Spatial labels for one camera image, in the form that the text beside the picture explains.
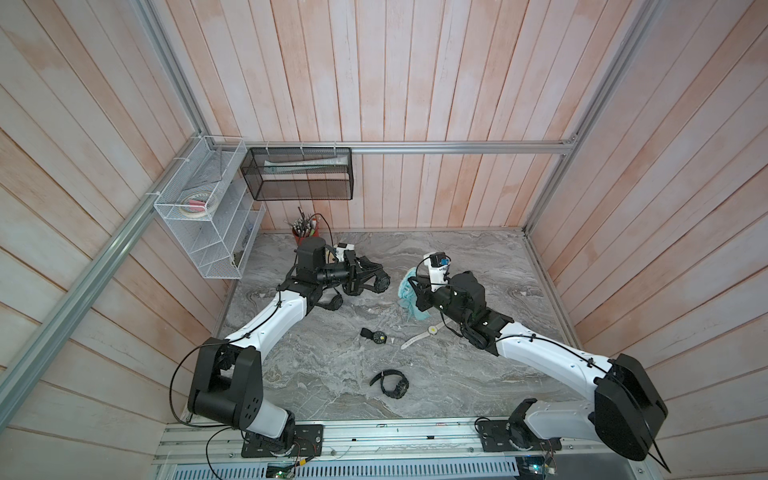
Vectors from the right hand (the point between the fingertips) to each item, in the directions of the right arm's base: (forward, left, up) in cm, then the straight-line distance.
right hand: (409, 276), depth 79 cm
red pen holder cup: (+23, +37, -10) cm, 45 cm away
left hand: (-1, +7, +4) cm, 8 cm away
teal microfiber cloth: (-5, +1, -3) cm, 6 cm away
